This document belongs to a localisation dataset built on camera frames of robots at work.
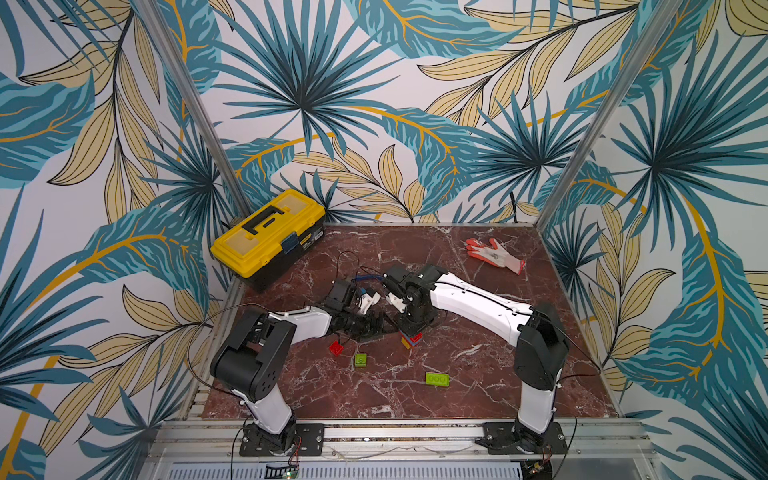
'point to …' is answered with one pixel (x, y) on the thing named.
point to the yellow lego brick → (405, 343)
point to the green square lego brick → (360, 360)
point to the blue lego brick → (412, 342)
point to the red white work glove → (495, 254)
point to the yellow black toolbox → (270, 241)
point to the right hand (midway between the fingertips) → (412, 330)
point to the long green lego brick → (438, 379)
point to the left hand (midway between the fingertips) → (389, 335)
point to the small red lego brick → (336, 348)
